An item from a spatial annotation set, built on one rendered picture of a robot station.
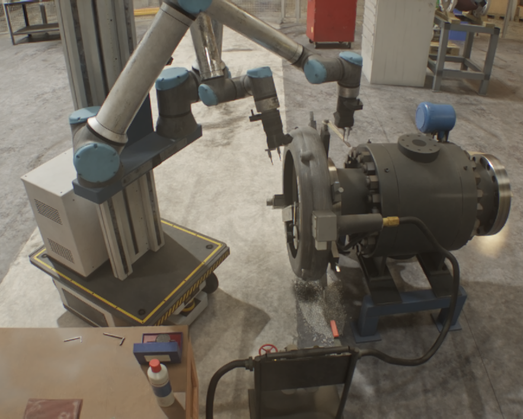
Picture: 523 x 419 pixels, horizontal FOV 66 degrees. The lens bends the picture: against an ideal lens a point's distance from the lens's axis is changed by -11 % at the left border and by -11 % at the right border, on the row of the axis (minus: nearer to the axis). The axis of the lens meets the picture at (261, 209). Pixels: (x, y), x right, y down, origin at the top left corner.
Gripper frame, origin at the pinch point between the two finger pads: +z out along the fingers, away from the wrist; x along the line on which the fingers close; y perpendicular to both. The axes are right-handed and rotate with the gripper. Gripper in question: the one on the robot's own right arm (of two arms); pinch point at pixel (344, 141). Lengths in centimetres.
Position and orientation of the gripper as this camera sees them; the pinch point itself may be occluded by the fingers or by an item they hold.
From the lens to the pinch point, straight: 186.2
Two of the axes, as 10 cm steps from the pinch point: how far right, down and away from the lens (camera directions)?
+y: -3.4, -6.0, 7.2
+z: -0.1, 7.7, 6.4
